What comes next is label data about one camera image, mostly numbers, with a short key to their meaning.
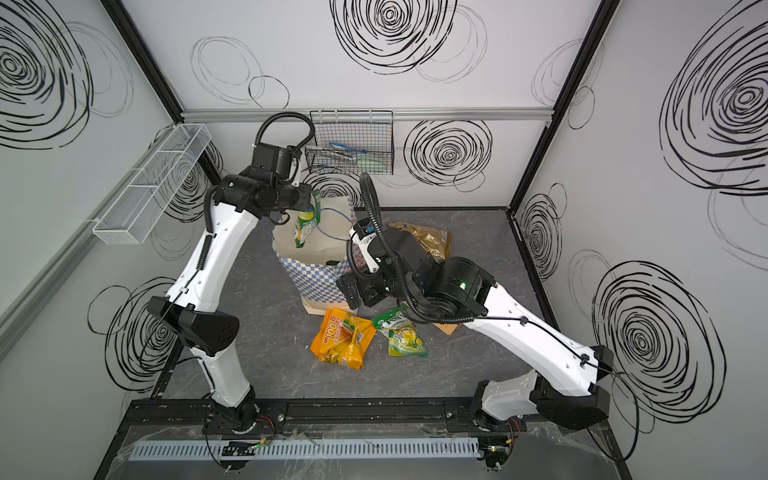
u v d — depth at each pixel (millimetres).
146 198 767
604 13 713
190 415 737
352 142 888
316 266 738
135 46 758
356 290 510
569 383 373
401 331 823
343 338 811
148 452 694
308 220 808
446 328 849
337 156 847
